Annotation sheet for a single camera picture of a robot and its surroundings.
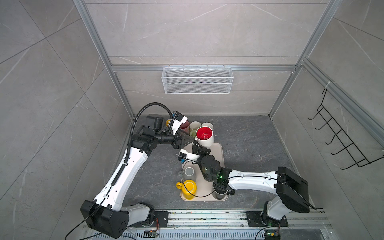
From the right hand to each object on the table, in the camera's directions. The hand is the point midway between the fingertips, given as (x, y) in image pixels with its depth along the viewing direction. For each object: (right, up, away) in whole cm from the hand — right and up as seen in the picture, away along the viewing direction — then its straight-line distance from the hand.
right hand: (197, 139), depth 75 cm
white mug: (+4, +2, 0) cm, 4 cm away
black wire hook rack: (+65, -2, -12) cm, 66 cm away
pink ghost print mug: (-8, +6, +23) cm, 25 cm away
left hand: (-3, +3, -7) cm, 8 cm away
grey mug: (-5, -19, +4) cm, 20 cm away
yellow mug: (-4, -25, 0) cm, 25 cm away
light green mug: (-2, +8, +26) cm, 27 cm away
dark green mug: (+8, +8, +26) cm, 29 cm away
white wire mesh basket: (0, +39, +26) cm, 46 cm away
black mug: (+11, -30, +2) cm, 32 cm away
